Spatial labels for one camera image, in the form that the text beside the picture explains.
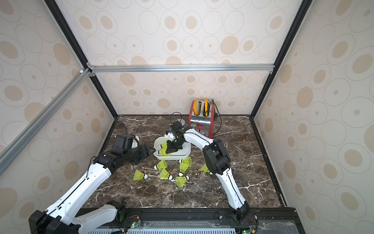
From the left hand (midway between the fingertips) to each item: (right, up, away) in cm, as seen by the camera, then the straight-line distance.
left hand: (155, 151), depth 76 cm
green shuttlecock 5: (-11, -15, +9) cm, 21 cm away
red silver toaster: (+26, +20, +19) cm, 38 cm away
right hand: (+2, -5, +16) cm, 17 cm away
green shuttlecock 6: (+3, -15, +9) cm, 18 cm away
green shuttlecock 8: (+17, -7, +14) cm, 23 cm away
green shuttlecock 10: (+27, -12, +11) cm, 32 cm away
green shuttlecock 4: (+13, -17, +6) cm, 23 cm away
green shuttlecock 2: (+4, -5, +17) cm, 18 cm away
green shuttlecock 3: (+1, -3, +19) cm, 19 cm away
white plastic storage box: (+13, -4, +16) cm, 21 cm away
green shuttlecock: (+1, +1, +21) cm, 21 cm away
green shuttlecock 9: (+14, -12, +11) cm, 22 cm away
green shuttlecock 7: (+1, -10, +13) cm, 17 cm away
